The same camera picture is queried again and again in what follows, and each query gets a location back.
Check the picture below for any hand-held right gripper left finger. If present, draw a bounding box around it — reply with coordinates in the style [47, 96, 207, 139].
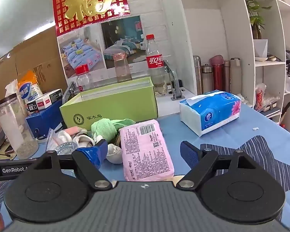
[31, 139, 113, 191]

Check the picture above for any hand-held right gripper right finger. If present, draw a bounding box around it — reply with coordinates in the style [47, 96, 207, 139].
[176, 140, 259, 191]

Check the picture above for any pink white sock bundle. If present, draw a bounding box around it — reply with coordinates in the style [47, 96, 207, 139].
[55, 126, 98, 150]

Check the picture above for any clear glass pitcher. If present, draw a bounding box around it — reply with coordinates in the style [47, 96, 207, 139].
[54, 142, 79, 155]

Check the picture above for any pink tissue pack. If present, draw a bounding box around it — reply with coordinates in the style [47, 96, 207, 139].
[119, 119, 175, 182]

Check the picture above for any green cardboard box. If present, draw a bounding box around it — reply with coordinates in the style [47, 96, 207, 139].
[60, 77, 159, 129]

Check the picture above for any white plush toy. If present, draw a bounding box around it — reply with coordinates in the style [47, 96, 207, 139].
[106, 144, 123, 164]

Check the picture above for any green towel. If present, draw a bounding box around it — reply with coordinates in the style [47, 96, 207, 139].
[90, 118, 136, 142]

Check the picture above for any blue printed tablecloth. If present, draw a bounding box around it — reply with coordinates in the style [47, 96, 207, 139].
[0, 104, 290, 232]

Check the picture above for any clear plastic jar black lid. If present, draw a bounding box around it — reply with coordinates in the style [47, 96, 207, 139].
[0, 93, 39, 159]

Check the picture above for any blue floral tissue pack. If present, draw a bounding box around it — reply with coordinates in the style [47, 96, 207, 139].
[179, 90, 241, 137]

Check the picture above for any clear zip bag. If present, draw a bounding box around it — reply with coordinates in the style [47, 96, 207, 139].
[45, 128, 57, 150]

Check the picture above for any blue box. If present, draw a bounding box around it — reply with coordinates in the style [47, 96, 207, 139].
[25, 100, 63, 139]

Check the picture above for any grey metal clamp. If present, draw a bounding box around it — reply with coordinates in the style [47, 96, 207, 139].
[62, 81, 79, 104]
[164, 61, 186, 101]

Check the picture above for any plastic cup stack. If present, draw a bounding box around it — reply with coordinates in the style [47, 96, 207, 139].
[17, 93, 29, 116]

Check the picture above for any white red small box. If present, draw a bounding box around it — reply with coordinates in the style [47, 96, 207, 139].
[26, 95, 52, 113]

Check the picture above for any black small box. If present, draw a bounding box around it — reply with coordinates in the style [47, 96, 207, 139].
[42, 89, 63, 102]

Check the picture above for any clear jar red cap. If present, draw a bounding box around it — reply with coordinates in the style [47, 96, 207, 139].
[75, 65, 92, 92]

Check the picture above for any orange blue wipes package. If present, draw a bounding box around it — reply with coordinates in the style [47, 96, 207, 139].
[17, 71, 43, 103]

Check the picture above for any slim silver thermos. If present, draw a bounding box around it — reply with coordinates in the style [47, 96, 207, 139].
[193, 55, 203, 96]

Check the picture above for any white tissue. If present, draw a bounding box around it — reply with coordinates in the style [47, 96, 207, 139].
[5, 79, 20, 97]

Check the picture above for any red thermos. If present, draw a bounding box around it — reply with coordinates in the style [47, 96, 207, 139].
[210, 55, 225, 91]

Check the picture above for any pinkish steel thermos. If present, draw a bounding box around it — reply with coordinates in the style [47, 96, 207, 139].
[223, 60, 231, 93]

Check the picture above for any beige thermos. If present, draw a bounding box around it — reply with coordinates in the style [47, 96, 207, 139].
[229, 58, 242, 93]

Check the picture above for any red print plastic bag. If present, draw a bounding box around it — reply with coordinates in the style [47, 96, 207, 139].
[255, 83, 281, 112]

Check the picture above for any cola bottle red cap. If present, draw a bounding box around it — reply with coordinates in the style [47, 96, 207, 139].
[145, 34, 168, 96]

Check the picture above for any bedding picture poster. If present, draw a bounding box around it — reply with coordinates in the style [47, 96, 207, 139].
[57, 14, 148, 79]

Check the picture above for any brown cardboard box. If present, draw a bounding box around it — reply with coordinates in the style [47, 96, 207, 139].
[0, 24, 68, 116]

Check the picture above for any potted plant white pot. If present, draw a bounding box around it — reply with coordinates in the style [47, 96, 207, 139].
[246, 0, 272, 62]

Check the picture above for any white shelf unit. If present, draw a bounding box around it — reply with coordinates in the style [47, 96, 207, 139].
[176, 0, 290, 136]

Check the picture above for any red gold wall poster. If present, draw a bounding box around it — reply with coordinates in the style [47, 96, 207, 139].
[51, 0, 131, 37]

